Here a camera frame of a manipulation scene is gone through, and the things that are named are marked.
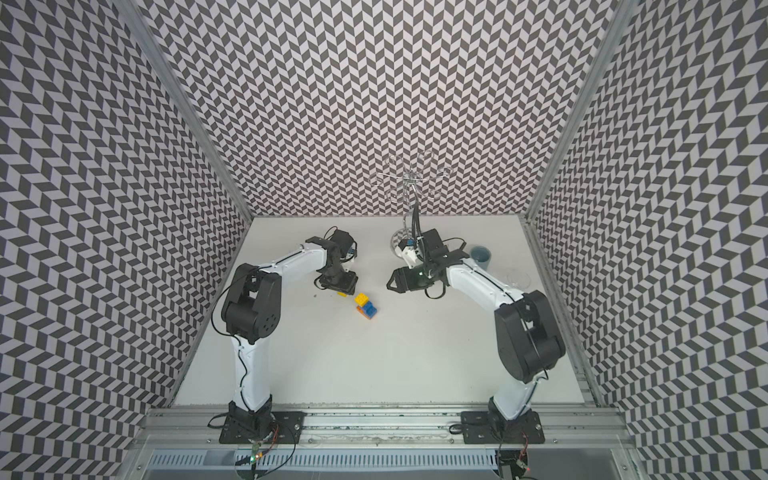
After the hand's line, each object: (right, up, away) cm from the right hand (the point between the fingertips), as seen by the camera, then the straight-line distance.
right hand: (398, 288), depth 87 cm
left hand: (-18, -2, +10) cm, 21 cm away
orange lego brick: (-12, -7, +4) cm, 15 cm away
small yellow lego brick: (-11, -3, +1) cm, 12 cm away
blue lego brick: (-9, -7, +2) cm, 11 cm away
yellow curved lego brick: (-18, -3, +9) cm, 21 cm away
